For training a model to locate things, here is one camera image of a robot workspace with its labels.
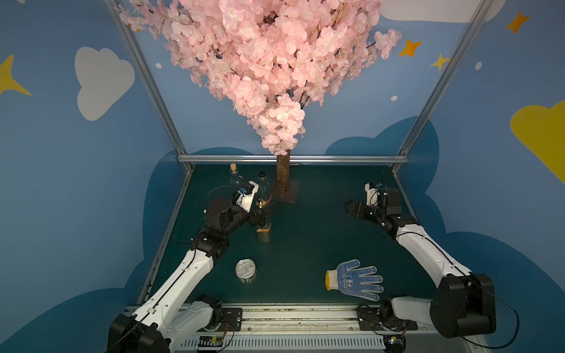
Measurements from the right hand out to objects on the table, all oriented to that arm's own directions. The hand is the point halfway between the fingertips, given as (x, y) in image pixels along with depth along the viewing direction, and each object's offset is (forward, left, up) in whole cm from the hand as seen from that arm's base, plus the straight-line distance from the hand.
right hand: (357, 204), depth 88 cm
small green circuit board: (-48, +52, -17) cm, 73 cm away
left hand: (-7, +37, +13) cm, 40 cm away
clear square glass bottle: (-10, +39, -15) cm, 43 cm away
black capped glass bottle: (+2, +38, +4) cm, 39 cm away
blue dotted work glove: (-26, +2, -14) cm, 30 cm away
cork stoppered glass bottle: (+6, +51, +5) cm, 51 cm away
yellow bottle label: (-13, +37, -4) cm, 39 cm away
